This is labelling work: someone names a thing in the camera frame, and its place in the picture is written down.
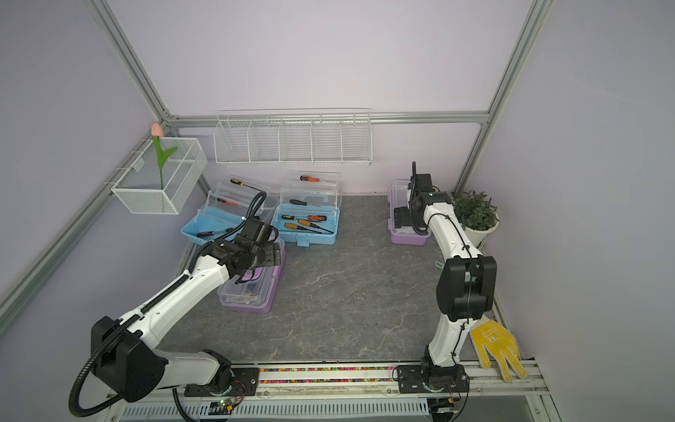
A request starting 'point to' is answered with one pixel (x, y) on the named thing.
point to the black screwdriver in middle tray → (297, 201)
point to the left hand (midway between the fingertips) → (264, 255)
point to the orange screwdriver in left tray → (227, 202)
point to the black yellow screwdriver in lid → (243, 184)
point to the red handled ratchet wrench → (205, 233)
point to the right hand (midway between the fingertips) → (410, 218)
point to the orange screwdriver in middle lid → (305, 178)
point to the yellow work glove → (489, 337)
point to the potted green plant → (478, 215)
